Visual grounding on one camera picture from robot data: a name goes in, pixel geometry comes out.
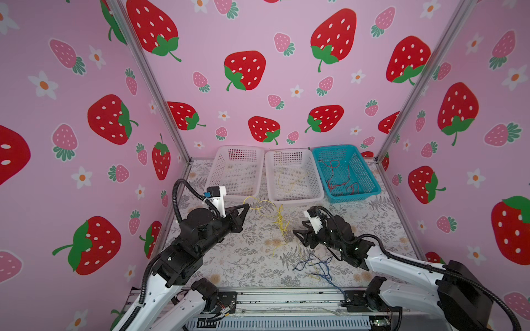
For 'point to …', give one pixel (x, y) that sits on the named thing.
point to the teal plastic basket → (345, 174)
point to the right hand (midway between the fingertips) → (297, 226)
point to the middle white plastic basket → (292, 176)
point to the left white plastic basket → (239, 169)
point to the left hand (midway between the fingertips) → (250, 205)
